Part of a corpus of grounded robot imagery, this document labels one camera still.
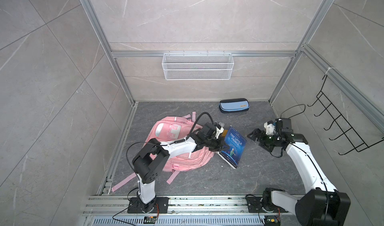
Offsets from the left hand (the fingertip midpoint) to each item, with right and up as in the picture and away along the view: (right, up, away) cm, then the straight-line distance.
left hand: (230, 145), depth 81 cm
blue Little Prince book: (+2, -2, +2) cm, 4 cm away
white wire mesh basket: (-18, +50, +19) cm, 57 cm away
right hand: (+13, +4, +1) cm, 13 cm away
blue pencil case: (+11, +24, +33) cm, 43 cm away
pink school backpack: (-34, +7, +15) cm, 38 cm away
